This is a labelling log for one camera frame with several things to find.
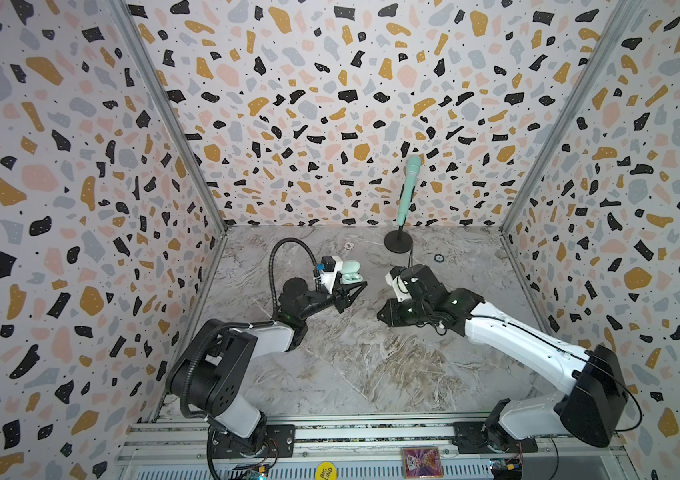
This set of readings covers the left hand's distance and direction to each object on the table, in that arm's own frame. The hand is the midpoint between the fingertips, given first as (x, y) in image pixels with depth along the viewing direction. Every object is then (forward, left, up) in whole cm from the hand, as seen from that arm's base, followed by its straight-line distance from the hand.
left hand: (367, 278), depth 79 cm
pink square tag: (-39, -12, -20) cm, 46 cm away
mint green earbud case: (+2, +4, 0) cm, 5 cm away
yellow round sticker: (-40, +10, -21) cm, 46 cm away
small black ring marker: (+25, -29, -23) cm, 45 cm away
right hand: (-8, -2, -4) cm, 9 cm away
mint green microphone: (+36, -15, +9) cm, 40 cm away
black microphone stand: (+35, -15, -24) cm, 45 cm away
